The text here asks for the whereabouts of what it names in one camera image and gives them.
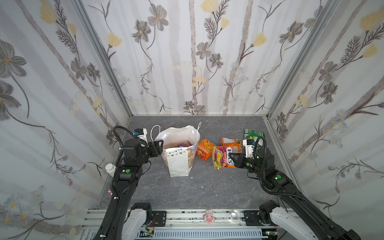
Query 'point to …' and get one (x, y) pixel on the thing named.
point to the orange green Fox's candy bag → (221, 159)
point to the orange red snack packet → (204, 149)
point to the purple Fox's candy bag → (187, 143)
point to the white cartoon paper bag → (180, 160)
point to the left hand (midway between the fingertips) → (156, 137)
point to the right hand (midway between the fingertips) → (227, 152)
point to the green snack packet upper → (251, 134)
